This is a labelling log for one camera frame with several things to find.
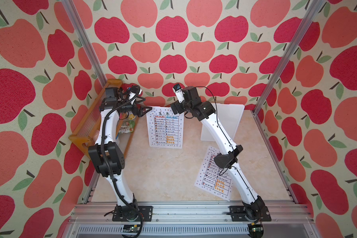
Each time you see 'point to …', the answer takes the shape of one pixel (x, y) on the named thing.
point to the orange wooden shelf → (87, 135)
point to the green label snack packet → (127, 127)
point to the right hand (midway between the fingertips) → (178, 103)
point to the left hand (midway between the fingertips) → (148, 104)
